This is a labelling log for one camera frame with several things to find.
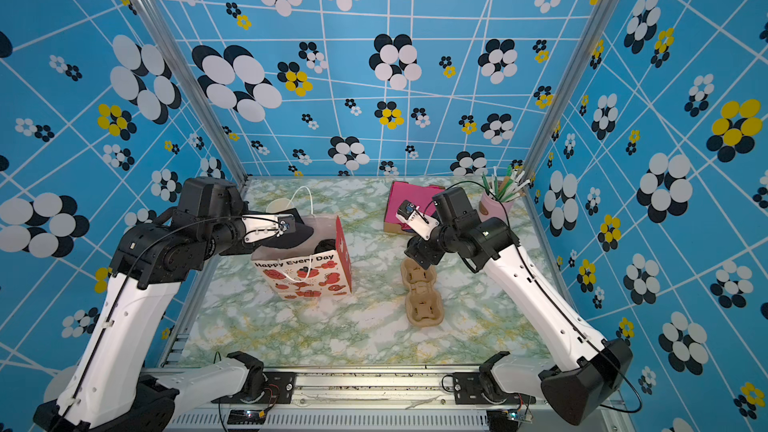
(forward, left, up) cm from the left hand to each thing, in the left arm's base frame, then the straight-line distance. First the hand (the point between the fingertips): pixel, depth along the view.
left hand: (252, 207), depth 64 cm
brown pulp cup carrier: (-7, -40, -34) cm, 53 cm away
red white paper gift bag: (-5, -12, -17) cm, 21 cm away
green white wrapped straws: (+23, -67, -17) cm, 72 cm away
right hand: (+1, -38, -12) cm, 40 cm away
